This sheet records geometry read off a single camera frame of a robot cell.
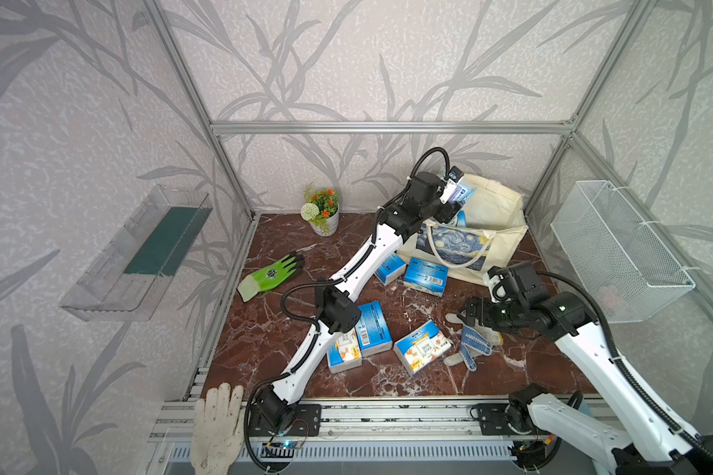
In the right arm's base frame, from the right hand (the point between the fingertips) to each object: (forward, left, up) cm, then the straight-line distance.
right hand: (468, 314), depth 74 cm
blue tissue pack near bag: (+18, +7, -11) cm, 22 cm away
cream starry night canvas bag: (+20, -6, +8) cm, 22 cm away
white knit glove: (-24, +62, -16) cm, 68 cm away
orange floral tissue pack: (-4, +11, -10) cm, 16 cm away
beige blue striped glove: (-1, -5, -15) cm, 16 cm away
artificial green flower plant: (+43, +43, -4) cm, 61 cm away
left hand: (+31, +1, +13) cm, 34 cm away
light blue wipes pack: (+27, 0, +16) cm, 32 cm away
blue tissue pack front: (-6, +32, -11) cm, 34 cm away
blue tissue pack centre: (+1, +25, -11) cm, 27 cm away
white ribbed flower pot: (+37, +41, -7) cm, 56 cm away
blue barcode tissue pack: (+21, +18, -11) cm, 30 cm away
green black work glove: (+21, +59, -15) cm, 65 cm away
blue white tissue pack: (+35, -6, -2) cm, 36 cm away
